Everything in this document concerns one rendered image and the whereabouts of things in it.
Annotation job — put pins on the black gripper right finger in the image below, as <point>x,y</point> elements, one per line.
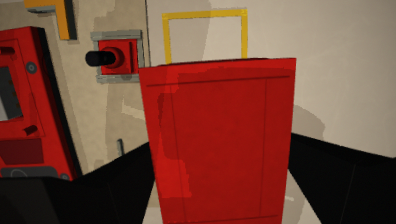
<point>344,185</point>

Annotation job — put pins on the yellow rectangular frame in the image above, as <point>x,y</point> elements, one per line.
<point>229,13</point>

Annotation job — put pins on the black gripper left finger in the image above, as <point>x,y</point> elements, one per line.
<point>115,193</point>

